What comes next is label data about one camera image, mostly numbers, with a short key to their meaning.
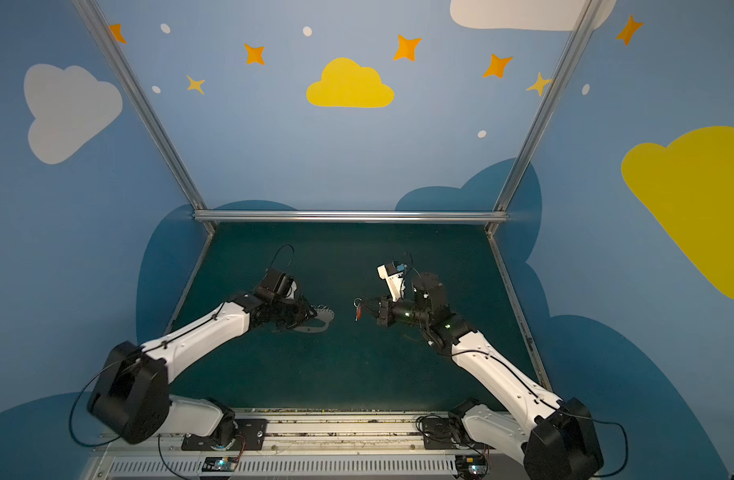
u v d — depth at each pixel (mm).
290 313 750
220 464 713
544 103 858
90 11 678
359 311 761
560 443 391
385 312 651
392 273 675
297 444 733
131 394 420
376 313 692
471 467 715
